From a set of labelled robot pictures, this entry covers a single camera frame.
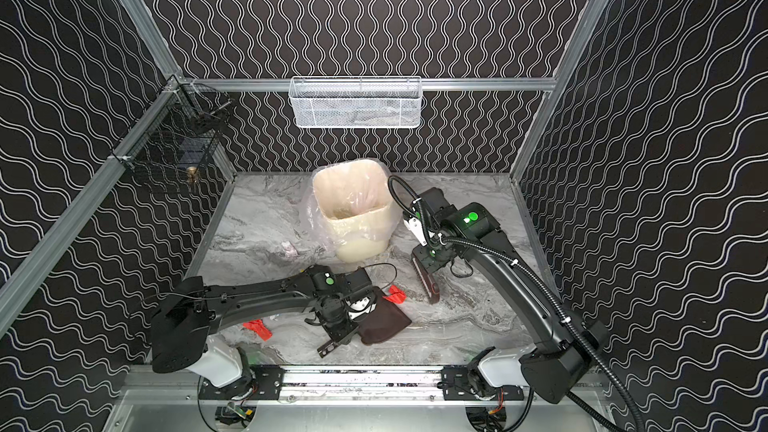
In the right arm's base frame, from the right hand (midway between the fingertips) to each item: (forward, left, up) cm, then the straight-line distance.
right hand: (431, 255), depth 73 cm
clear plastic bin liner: (+10, +30, 0) cm, 32 cm away
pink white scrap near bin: (+13, +43, -19) cm, 49 cm away
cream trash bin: (+23, +21, -5) cm, 32 cm away
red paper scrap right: (-2, +9, -20) cm, 22 cm away
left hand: (-17, +19, -15) cm, 30 cm away
